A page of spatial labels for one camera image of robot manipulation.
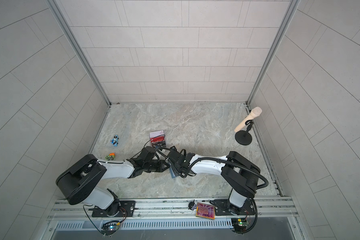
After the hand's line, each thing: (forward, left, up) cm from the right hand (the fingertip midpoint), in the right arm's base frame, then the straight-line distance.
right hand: (177, 169), depth 86 cm
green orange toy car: (+8, +38, +5) cm, 39 cm away
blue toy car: (+19, +39, +5) cm, 43 cm away
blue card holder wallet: (-3, +2, +3) cm, 5 cm away
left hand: (+1, +2, +1) cm, 3 cm away
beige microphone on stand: (+17, -43, +3) cm, 47 cm away
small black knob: (-19, -7, +4) cm, 21 cm away
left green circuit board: (-26, +30, +4) cm, 39 cm away
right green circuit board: (-28, -29, 0) cm, 40 cm away
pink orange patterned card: (-22, -13, +3) cm, 26 cm away
